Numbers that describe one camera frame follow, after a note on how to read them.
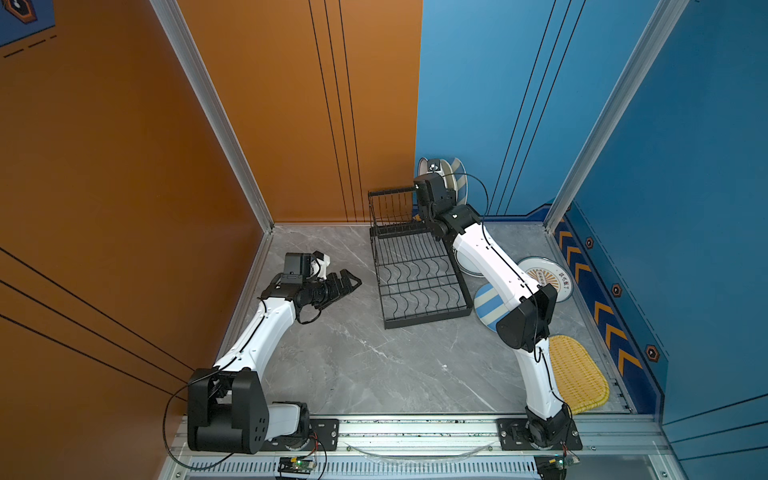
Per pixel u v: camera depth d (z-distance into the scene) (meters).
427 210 0.62
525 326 0.52
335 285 0.74
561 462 0.70
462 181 0.83
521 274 0.55
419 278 1.02
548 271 1.05
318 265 0.71
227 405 0.41
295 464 0.71
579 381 0.81
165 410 0.43
